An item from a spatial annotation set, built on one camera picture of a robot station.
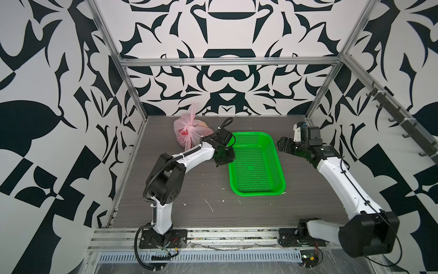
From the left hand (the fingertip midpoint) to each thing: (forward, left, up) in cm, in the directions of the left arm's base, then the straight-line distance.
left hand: (233, 157), depth 91 cm
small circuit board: (-44, -28, -8) cm, 53 cm away
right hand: (0, -24, +12) cm, 27 cm away
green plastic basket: (-5, -13, -7) cm, 15 cm away
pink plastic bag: (+15, +24, +4) cm, 29 cm away
